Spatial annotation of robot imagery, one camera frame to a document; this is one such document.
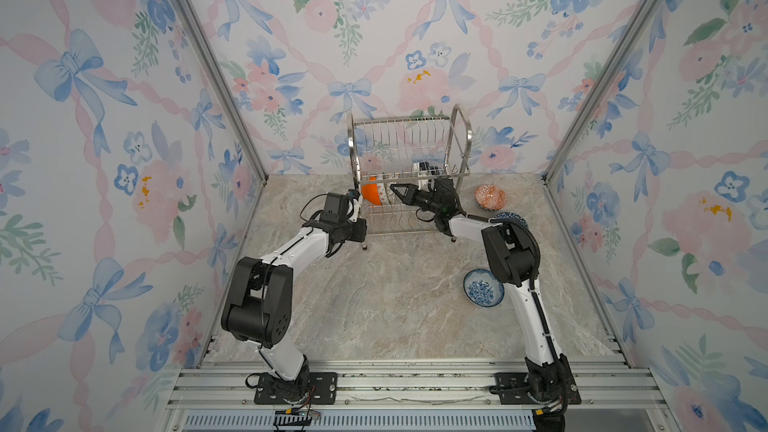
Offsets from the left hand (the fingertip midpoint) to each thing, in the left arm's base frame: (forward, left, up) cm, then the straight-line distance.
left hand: (364, 225), depth 93 cm
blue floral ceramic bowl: (-16, -36, -9) cm, 41 cm away
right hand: (+14, -9, +4) cm, 17 cm away
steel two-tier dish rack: (+27, -11, +2) cm, 29 cm away
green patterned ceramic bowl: (+11, -7, +1) cm, 14 cm away
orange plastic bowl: (+11, -2, +3) cm, 12 cm away
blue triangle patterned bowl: (+9, -50, -5) cm, 51 cm away
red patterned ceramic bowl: (+20, -46, -9) cm, 51 cm away
